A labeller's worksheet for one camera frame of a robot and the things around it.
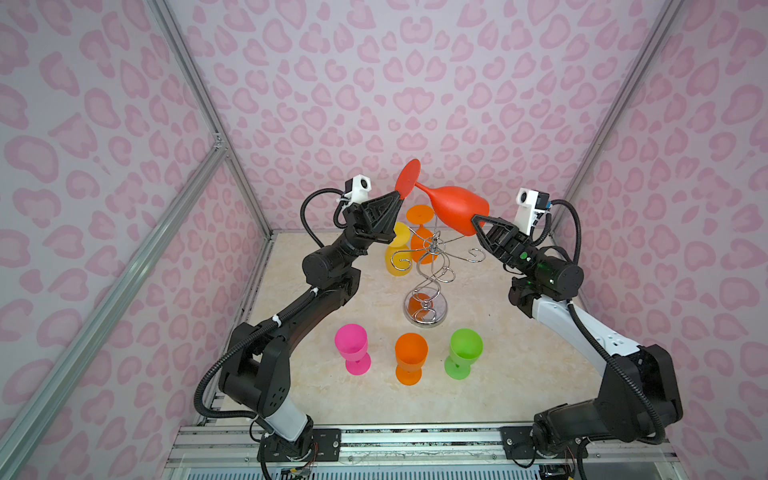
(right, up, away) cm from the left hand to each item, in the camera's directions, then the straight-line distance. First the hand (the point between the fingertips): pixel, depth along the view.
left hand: (401, 205), depth 50 cm
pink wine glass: (-12, -31, +29) cm, 44 cm away
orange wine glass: (+3, -33, +24) cm, 41 cm away
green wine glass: (+17, -32, +29) cm, 47 cm away
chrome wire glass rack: (+9, -25, +47) cm, 54 cm away
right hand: (+13, -4, +4) cm, 14 cm away
